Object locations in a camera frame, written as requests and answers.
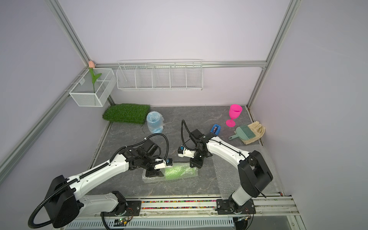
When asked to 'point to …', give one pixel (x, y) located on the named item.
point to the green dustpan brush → (244, 132)
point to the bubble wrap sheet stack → (227, 175)
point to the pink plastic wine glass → (235, 111)
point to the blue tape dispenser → (215, 129)
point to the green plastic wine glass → (177, 172)
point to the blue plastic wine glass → (155, 121)
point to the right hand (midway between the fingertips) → (193, 163)
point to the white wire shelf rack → (159, 74)
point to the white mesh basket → (83, 93)
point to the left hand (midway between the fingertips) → (161, 169)
